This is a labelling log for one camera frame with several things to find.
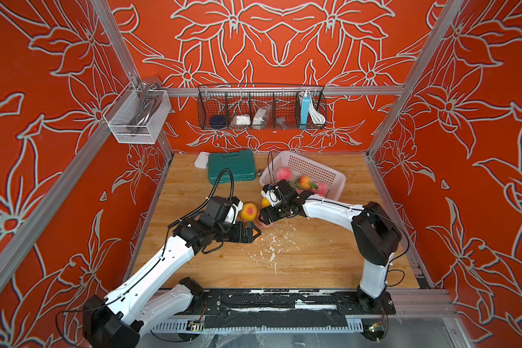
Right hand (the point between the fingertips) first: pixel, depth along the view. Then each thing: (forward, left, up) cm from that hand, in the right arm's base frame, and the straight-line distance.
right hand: (261, 215), depth 88 cm
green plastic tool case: (+34, +11, -4) cm, 36 cm away
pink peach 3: (-4, 0, 0) cm, 4 cm away
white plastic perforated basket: (+27, -21, -3) cm, 34 cm away
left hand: (-11, +4, +9) cm, 15 cm away
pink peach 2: (+13, -27, +1) cm, 30 cm away
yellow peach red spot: (+2, +5, 0) cm, 6 cm away
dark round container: (+39, +21, +19) cm, 48 cm away
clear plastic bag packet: (+33, +1, +25) cm, 42 cm away
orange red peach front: (+18, -20, 0) cm, 27 cm away
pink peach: (+24, -11, -1) cm, 26 cm away
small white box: (+35, +33, -3) cm, 48 cm away
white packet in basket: (+28, +8, +28) cm, 40 cm away
